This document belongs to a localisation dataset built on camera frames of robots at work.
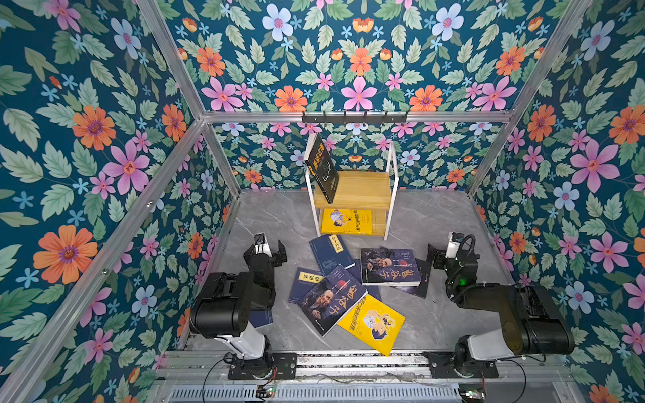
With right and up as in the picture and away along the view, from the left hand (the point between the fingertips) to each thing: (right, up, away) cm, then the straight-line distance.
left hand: (267, 241), depth 92 cm
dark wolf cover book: (+58, -10, +1) cm, 59 cm away
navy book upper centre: (+23, -5, +6) cm, 24 cm away
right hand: (+68, -1, 0) cm, 68 cm away
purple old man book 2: (+45, -9, -1) cm, 46 cm away
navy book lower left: (+14, -14, -1) cm, 20 cm away
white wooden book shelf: (+36, +14, -2) cm, 39 cm away
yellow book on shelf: (+29, +7, +12) cm, 32 cm away
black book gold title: (+21, +26, -8) cm, 35 cm away
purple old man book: (+24, -19, -8) cm, 32 cm away
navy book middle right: (+33, -11, -1) cm, 35 cm away
